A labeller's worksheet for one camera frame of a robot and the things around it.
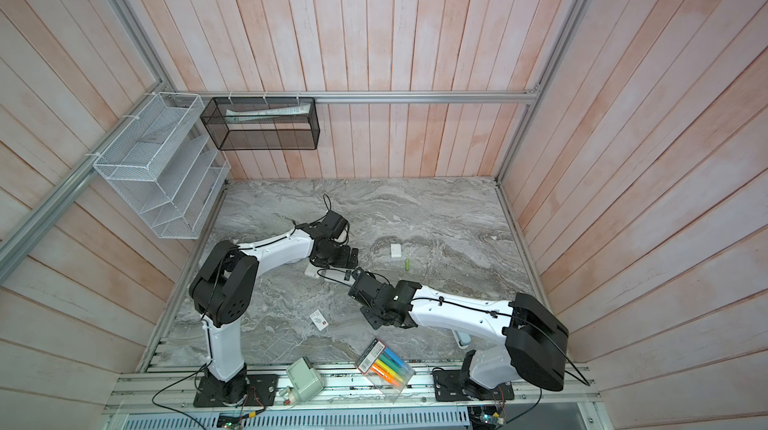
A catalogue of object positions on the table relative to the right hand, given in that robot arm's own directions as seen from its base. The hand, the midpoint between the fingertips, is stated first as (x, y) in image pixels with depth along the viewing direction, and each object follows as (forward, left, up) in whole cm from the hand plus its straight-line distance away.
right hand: (375, 304), depth 82 cm
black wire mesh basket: (+57, +42, +20) cm, 74 cm away
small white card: (-3, +16, -4) cm, 17 cm away
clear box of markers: (-15, -3, -5) cm, 16 cm away
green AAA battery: (+16, -10, -7) cm, 20 cm away
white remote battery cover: (+20, -6, -4) cm, 22 cm away
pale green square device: (-19, +16, -1) cm, 25 cm away
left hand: (+14, +11, -4) cm, 18 cm away
